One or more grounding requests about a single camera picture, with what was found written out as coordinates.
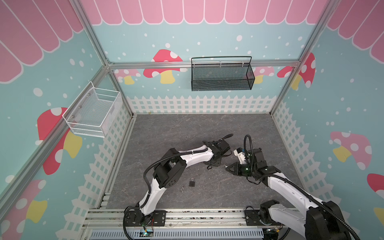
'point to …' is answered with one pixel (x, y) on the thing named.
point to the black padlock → (192, 182)
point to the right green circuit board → (272, 231)
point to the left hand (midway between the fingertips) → (212, 164)
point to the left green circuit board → (149, 233)
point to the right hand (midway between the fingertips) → (226, 168)
